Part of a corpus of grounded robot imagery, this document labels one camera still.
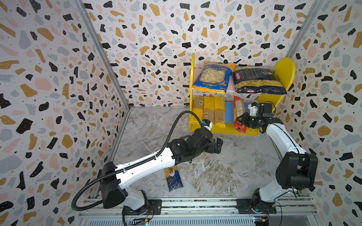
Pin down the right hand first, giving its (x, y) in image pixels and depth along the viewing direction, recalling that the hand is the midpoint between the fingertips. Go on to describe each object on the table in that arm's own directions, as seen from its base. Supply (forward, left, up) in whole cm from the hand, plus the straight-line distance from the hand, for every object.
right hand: (237, 115), depth 87 cm
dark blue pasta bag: (-33, +38, -20) cm, 54 cm away
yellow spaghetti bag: (+11, +24, -6) cm, 27 cm away
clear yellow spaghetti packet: (+10, +16, -6) cm, 20 cm away
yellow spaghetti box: (+5, +9, -6) cm, 12 cm away
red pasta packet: (+5, -2, 0) cm, 6 cm away
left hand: (-22, +15, +7) cm, 27 cm away
